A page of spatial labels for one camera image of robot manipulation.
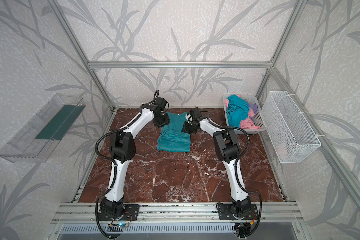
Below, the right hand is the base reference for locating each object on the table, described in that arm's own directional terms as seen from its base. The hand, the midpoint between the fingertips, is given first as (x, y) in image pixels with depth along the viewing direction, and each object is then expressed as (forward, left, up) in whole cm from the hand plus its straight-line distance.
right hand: (182, 126), depth 104 cm
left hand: (+1, +9, +6) cm, 11 cm away
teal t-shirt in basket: (+10, -39, +6) cm, 41 cm away
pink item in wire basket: (-28, -51, +17) cm, 60 cm away
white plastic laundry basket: (+5, -54, +1) cm, 54 cm away
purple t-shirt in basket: (+16, -54, +2) cm, 56 cm away
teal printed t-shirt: (-9, +7, -1) cm, 12 cm away
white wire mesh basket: (-30, -48, +30) cm, 64 cm away
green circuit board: (-57, +27, -3) cm, 63 cm away
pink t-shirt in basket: (+2, -45, +1) cm, 45 cm away
